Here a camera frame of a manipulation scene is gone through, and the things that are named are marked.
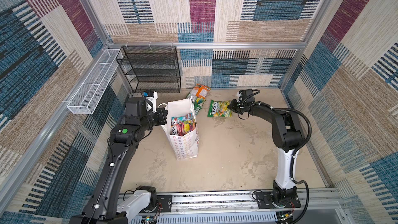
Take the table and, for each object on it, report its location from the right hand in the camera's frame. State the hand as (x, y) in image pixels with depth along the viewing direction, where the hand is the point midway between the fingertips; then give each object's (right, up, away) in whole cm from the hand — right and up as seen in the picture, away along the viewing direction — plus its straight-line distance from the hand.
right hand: (227, 107), depth 103 cm
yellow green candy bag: (-5, -1, +2) cm, 6 cm away
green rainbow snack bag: (-19, +4, +6) cm, 20 cm away
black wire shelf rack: (-52, +26, +6) cm, 58 cm away
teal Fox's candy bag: (-25, -8, -16) cm, 31 cm away
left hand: (-32, 0, -32) cm, 46 cm away
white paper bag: (-24, -18, -29) cm, 42 cm away
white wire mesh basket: (-69, +3, -33) cm, 76 cm away
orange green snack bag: (-18, +12, +13) cm, 25 cm away
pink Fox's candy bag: (-28, -13, -20) cm, 37 cm away
